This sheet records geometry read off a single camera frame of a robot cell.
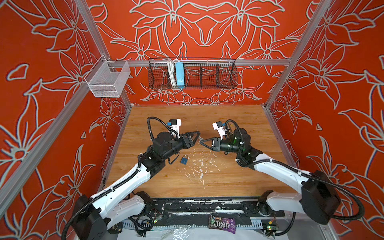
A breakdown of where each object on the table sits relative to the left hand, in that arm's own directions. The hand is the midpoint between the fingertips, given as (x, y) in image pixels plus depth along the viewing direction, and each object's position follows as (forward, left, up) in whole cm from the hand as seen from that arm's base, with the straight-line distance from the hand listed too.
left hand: (197, 133), depth 68 cm
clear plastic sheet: (-36, +6, -29) cm, 47 cm away
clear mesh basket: (+37, +59, +3) cm, 70 cm away
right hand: (-4, -1, -4) cm, 6 cm away
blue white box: (+39, +12, +5) cm, 41 cm away
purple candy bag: (-32, -16, -27) cm, 45 cm away
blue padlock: (0, +7, -29) cm, 29 cm away
